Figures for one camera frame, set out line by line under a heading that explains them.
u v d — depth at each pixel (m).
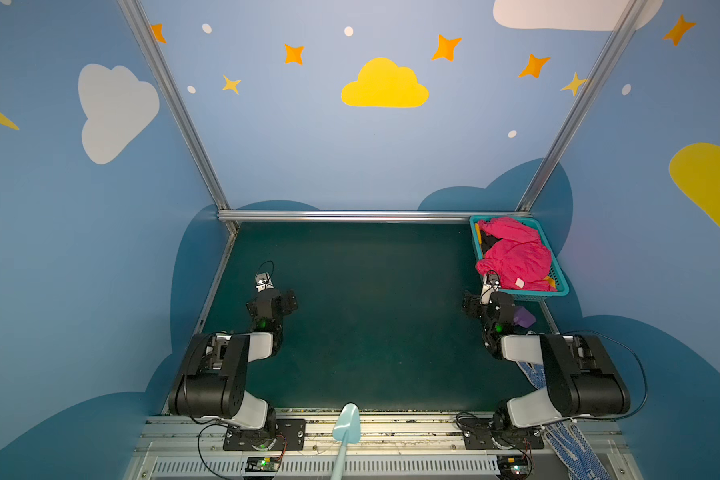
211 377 0.45
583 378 0.46
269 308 0.72
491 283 0.82
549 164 1.01
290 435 0.75
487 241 1.04
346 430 0.75
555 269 0.97
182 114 0.86
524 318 0.94
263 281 0.80
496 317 0.72
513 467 0.71
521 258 0.99
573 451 0.71
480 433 0.75
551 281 0.96
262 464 0.71
